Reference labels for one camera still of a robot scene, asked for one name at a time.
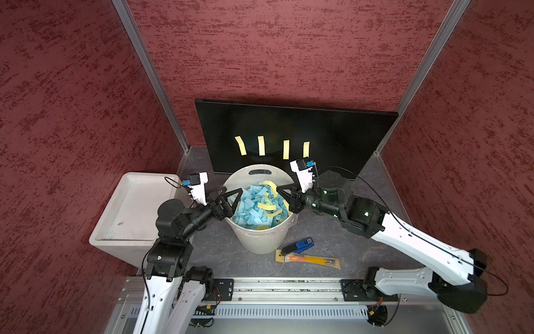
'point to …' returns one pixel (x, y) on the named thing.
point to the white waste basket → (263, 241)
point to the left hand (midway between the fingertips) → (233, 194)
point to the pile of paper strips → (261, 207)
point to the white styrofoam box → (126, 229)
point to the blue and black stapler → (298, 247)
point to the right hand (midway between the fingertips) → (276, 195)
